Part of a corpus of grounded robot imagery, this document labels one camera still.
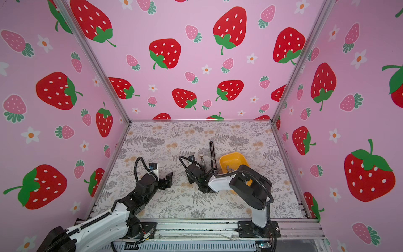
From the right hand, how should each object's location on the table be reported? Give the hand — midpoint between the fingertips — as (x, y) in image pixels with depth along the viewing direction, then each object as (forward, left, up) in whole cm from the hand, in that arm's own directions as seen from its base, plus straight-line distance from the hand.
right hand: (190, 170), depth 92 cm
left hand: (-6, +12, +6) cm, 15 cm away
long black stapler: (+6, -14, -1) cm, 15 cm away
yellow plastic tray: (+11, -24, -4) cm, 27 cm away
